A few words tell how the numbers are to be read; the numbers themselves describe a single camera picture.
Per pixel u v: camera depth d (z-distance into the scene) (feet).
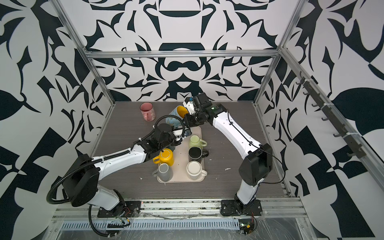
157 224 2.34
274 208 2.49
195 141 2.85
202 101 2.02
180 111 2.65
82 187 1.41
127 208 2.39
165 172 2.50
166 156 2.67
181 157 3.00
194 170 2.61
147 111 3.33
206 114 1.87
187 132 2.29
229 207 2.44
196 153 2.72
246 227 2.34
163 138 2.09
